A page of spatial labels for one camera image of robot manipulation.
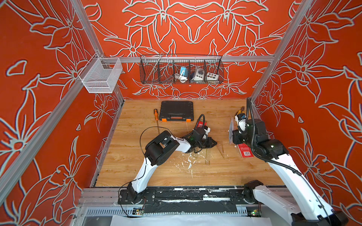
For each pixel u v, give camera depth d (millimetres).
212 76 936
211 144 835
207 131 896
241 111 1100
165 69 1005
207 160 864
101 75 928
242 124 634
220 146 921
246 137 604
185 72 840
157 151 551
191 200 727
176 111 1100
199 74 901
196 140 778
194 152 831
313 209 376
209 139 901
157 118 1058
